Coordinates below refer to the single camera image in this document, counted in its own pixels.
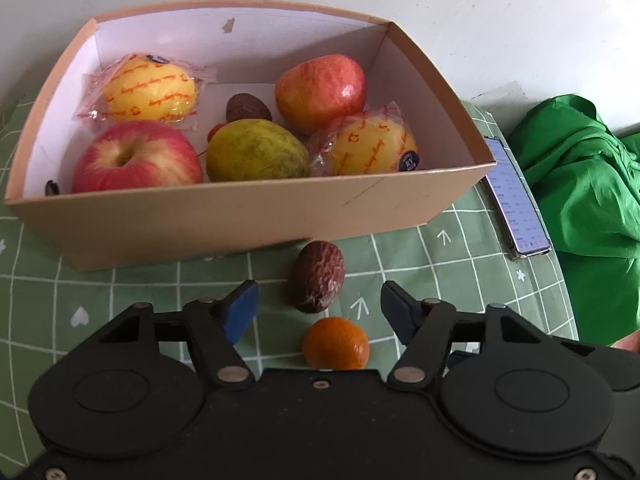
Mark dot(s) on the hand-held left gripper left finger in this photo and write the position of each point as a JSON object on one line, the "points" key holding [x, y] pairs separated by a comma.
{"points": [[240, 310]]}

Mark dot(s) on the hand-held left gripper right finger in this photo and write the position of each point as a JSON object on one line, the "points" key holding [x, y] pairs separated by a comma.
{"points": [[400, 310]]}

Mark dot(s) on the small orange mandarin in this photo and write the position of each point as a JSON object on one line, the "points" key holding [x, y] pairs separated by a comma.
{"points": [[335, 344]]}

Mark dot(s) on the wrinkled brown passion fruit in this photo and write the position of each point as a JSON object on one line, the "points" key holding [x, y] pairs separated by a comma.
{"points": [[247, 106], [317, 275]]}

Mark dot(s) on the cardboard box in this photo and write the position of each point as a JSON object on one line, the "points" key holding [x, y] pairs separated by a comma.
{"points": [[225, 220]]}

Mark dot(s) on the green yellow pear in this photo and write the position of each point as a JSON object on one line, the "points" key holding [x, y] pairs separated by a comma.
{"points": [[255, 152]]}

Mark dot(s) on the plastic-wrapped yellow lemon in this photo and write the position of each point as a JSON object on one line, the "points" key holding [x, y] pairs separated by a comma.
{"points": [[147, 90], [370, 147]]}

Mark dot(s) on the red apple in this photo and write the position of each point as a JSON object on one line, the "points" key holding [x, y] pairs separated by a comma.
{"points": [[135, 157], [320, 92]]}

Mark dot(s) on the person's right forearm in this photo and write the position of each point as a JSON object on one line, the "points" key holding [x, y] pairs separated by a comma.
{"points": [[630, 343]]}

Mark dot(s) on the green checkered tablecloth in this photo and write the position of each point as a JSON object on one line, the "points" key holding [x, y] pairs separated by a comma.
{"points": [[150, 300]]}

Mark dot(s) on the smartphone with lit screen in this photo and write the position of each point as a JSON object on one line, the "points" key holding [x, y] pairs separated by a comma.
{"points": [[515, 200]]}

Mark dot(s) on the green crumpled cloth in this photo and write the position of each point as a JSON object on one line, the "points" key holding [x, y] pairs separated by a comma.
{"points": [[585, 200]]}

